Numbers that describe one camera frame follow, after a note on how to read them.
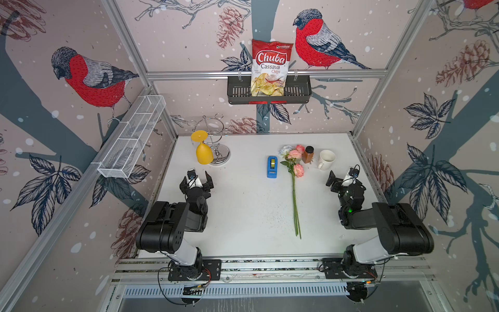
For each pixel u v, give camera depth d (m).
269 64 0.83
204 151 0.92
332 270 0.73
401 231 0.45
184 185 0.81
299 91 1.07
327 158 1.02
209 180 0.84
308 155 1.01
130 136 0.78
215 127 1.23
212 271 0.73
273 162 1.01
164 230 0.44
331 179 0.84
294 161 1.03
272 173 1.00
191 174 0.76
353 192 0.71
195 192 0.72
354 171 0.76
